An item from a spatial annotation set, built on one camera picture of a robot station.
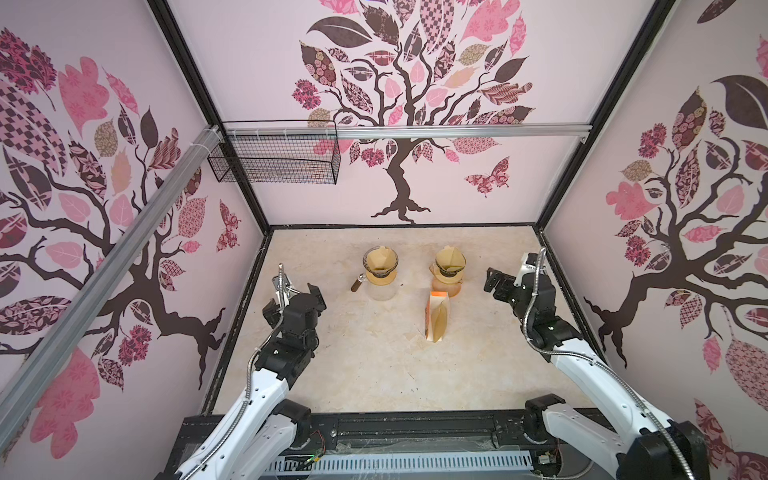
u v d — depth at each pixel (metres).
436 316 0.88
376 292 0.98
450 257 0.93
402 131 0.92
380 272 0.88
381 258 0.90
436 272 0.95
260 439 0.56
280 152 0.95
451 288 1.01
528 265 0.69
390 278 0.90
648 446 0.38
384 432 0.75
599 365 0.49
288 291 0.62
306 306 0.56
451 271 0.95
